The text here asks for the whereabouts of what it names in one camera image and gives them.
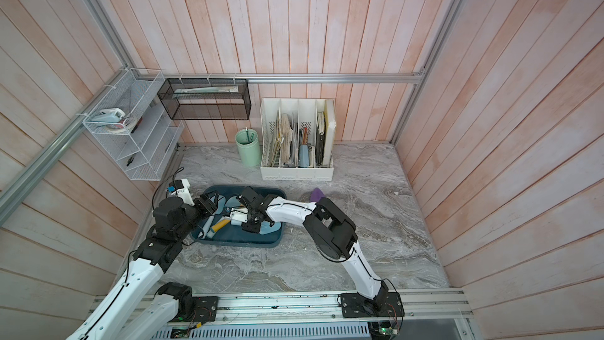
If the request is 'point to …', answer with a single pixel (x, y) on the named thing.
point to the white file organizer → (304, 112)
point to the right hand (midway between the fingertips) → (247, 219)
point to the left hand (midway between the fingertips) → (216, 197)
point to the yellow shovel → (221, 223)
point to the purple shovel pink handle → (316, 194)
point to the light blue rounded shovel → (219, 203)
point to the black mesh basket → (207, 98)
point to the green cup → (248, 144)
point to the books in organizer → (290, 147)
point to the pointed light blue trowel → (266, 228)
